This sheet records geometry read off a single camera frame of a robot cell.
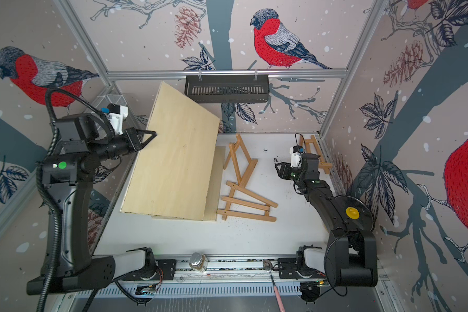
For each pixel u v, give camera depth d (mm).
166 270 732
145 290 709
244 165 1037
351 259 406
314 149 1102
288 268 729
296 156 771
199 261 661
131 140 511
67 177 388
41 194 370
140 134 578
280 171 793
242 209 901
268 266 759
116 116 532
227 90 1045
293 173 739
